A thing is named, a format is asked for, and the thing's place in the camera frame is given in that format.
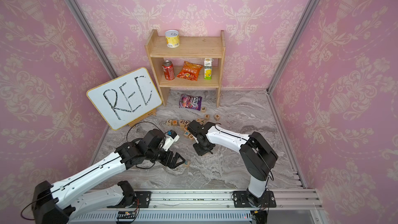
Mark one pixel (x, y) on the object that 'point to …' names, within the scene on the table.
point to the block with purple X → (186, 123)
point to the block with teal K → (186, 133)
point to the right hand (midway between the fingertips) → (203, 151)
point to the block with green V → (202, 121)
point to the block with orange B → (174, 123)
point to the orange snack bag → (189, 71)
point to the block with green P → (203, 109)
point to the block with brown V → (198, 120)
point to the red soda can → (168, 70)
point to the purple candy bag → (192, 102)
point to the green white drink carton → (208, 68)
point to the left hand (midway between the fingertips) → (179, 159)
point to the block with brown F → (191, 137)
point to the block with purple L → (169, 122)
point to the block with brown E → (207, 117)
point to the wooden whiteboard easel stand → (153, 112)
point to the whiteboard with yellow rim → (125, 98)
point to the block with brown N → (217, 117)
